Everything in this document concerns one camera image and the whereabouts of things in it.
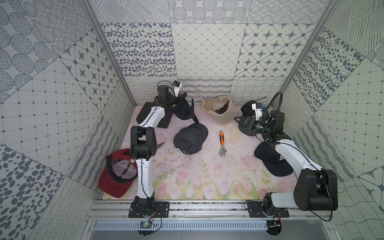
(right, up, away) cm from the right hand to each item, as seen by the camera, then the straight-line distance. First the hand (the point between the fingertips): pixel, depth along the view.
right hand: (237, 120), depth 81 cm
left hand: (-26, +16, +15) cm, 34 cm away
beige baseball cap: (-2, +10, +37) cm, 39 cm away
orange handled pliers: (-47, -16, +16) cm, 53 cm away
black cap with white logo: (-31, +6, +15) cm, 35 cm away
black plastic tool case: (-44, 0, +24) cm, 50 cm away
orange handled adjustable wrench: (-5, -20, +15) cm, 25 cm away
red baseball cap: (-67, -31, +4) cm, 74 cm away
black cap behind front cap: (-27, -12, +12) cm, 31 cm away
